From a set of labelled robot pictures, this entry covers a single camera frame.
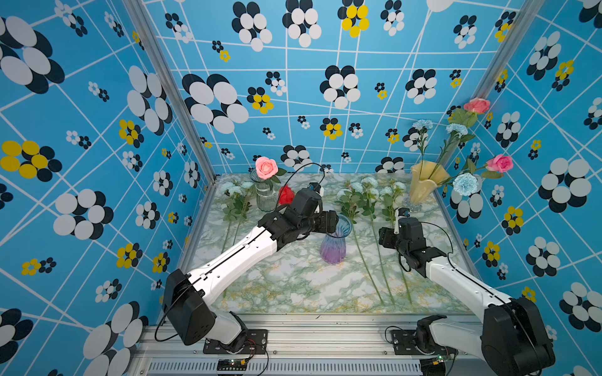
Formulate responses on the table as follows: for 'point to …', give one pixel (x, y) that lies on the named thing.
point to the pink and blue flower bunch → (466, 178)
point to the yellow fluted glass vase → (425, 177)
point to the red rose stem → (286, 195)
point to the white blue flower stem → (352, 200)
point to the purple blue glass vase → (333, 247)
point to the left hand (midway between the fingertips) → (333, 215)
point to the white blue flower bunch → (370, 188)
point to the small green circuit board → (231, 364)
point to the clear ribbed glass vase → (267, 198)
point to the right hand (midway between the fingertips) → (391, 229)
